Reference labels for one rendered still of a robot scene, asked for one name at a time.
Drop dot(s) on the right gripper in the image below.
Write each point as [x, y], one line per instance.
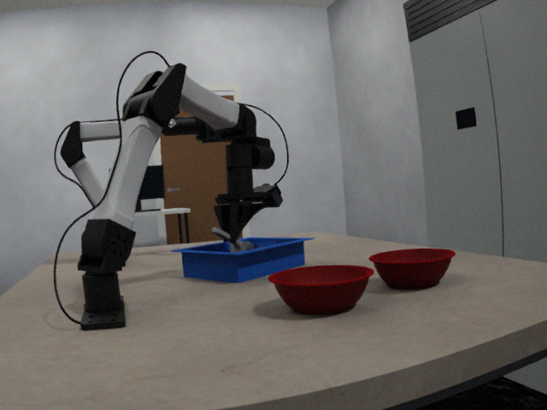
[234, 217]

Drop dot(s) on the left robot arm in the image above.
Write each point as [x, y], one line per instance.
[71, 150]

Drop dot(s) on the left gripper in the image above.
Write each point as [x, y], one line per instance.
[192, 125]

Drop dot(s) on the grey scoop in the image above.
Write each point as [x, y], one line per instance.
[238, 246]

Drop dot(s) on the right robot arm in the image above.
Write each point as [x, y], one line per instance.
[108, 237]

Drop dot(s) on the dark red bowl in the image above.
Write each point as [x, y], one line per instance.
[321, 290]
[423, 272]

